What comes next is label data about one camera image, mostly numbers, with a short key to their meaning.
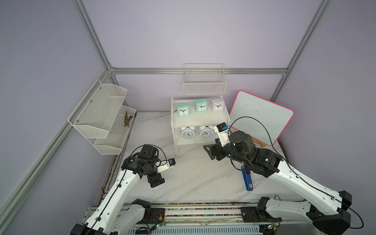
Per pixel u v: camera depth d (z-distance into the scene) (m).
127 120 0.98
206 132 0.82
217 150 0.57
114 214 0.40
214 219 0.73
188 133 0.82
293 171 0.43
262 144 0.97
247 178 0.84
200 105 0.73
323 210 0.40
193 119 0.73
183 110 0.72
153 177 0.66
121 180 0.46
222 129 0.55
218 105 0.73
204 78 0.96
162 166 0.67
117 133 0.93
